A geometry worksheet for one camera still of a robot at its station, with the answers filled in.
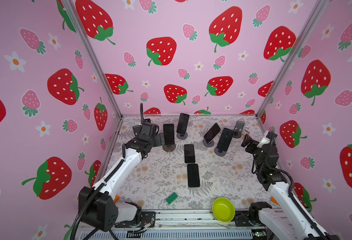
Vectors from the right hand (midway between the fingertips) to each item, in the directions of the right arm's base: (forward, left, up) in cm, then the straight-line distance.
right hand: (253, 137), depth 77 cm
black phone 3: (-1, +33, -22) cm, 40 cm away
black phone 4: (-15, +30, -23) cm, 41 cm away
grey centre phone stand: (+8, +21, -23) cm, 32 cm away
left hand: (-3, +53, -3) cm, 53 cm away
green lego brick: (-29, +41, -23) cm, 55 cm away
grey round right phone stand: (+3, +14, -23) cm, 27 cm away
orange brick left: (-32, +70, -22) cm, 80 cm away
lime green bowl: (-31, +13, -23) cm, 41 cm away
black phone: (+17, +40, -11) cm, 45 cm away
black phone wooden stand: (+6, +47, -11) cm, 49 cm away
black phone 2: (+7, +12, -13) cm, 19 cm away
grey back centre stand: (+14, +41, -23) cm, 49 cm away
